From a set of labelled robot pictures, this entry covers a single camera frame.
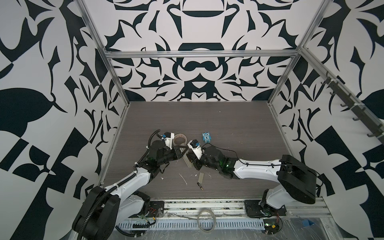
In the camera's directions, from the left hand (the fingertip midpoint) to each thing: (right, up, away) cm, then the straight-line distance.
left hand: (188, 146), depth 80 cm
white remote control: (0, -9, -1) cm, 9 cm away
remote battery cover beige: (+7, -19, +4) cm, 20 cm away
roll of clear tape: (-6, +1, +18) cm, 19 cm away
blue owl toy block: (+11, +2, +19) cm, 22 cm away
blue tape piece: (+53, -32, -13) cm, 63 cm away
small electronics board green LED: (+39, -36, -9) cm, 54 cm away
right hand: (0, -4, -1) cm, 4 cm away
